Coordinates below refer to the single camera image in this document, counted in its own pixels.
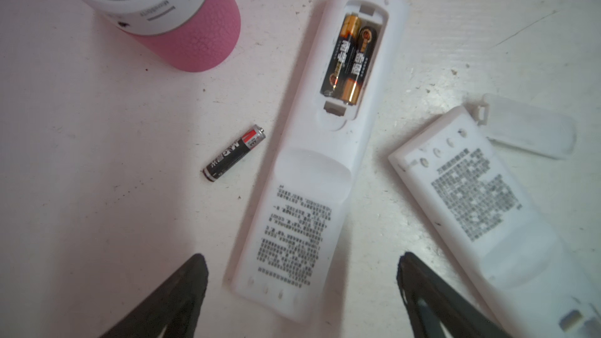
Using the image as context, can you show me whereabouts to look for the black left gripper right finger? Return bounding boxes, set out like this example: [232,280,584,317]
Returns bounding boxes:
[397,252,509,337]

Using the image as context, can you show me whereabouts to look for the white remote with back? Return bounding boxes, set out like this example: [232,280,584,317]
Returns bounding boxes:
[389,106,600,337]

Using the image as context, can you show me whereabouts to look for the black red AAA battery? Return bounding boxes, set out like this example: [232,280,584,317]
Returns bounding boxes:
[201,125,266,182]

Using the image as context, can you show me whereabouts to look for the gold black battery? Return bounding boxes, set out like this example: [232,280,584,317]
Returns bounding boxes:
[341,26,378,106]
[320,13,362,98]

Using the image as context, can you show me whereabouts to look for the white remote with coloured buttons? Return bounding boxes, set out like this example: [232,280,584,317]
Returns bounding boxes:
[232,0,408,322]

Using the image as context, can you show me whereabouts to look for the pink round speaker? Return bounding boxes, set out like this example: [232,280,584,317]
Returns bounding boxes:
[82,0,241,72]

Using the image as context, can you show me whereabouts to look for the gold black battery upper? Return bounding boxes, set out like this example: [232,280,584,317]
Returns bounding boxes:
[320,13,362,98]

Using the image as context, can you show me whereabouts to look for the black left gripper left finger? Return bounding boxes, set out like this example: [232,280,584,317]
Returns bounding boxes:
[103,253,209,337]

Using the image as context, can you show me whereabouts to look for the gold black battery lower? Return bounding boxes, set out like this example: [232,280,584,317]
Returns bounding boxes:
[341,26,378,106]

